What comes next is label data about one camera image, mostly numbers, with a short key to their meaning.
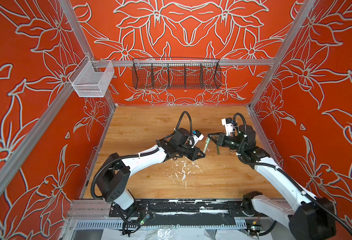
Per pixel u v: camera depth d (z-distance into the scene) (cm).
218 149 95
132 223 61
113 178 43
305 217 38
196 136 71
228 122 69
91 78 93
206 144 74
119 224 70
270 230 67
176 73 97
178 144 64
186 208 74
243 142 59
